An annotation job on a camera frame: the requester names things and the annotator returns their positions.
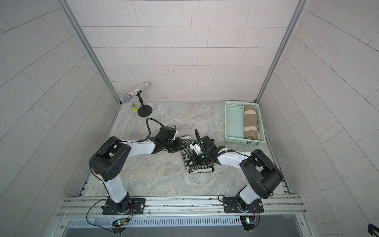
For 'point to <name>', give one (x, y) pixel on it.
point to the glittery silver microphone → (127, 98)
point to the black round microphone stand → (143, 110)
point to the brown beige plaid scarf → (250, 131)
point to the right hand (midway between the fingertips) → (189, 165)
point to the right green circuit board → (248, 221)
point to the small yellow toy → (133, 107)
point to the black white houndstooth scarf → (187, 152)
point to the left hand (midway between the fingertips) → (188, 145)
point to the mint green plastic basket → (243, 124)
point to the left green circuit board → (120, 222)
